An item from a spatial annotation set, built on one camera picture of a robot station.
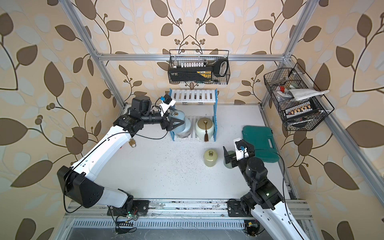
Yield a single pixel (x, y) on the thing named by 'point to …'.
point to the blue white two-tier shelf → (195, 95)
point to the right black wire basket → (279, 81)
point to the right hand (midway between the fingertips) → (234, 144)
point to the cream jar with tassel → (204, 128)
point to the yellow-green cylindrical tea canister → (210, 158)
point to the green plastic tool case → (263, 141)
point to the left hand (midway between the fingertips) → (181, 115)
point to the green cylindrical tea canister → (229, 165)
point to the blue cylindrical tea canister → (179, 115)
